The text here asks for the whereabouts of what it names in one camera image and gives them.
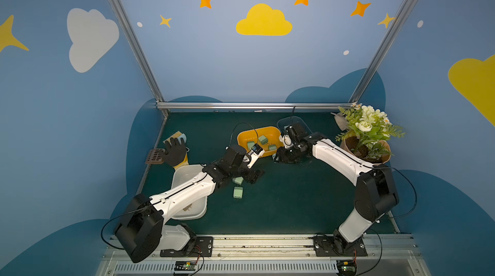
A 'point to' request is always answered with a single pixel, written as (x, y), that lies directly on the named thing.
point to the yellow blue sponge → (178, 135)
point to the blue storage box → (298, 124)
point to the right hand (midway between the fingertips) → (280, 157)
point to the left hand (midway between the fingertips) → (259, 162)
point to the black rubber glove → (174, 151)
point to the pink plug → (187, 207)
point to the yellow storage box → (269, 138)
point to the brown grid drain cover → (156, 157)
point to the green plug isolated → (272, 147)
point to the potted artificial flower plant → (367, 132)
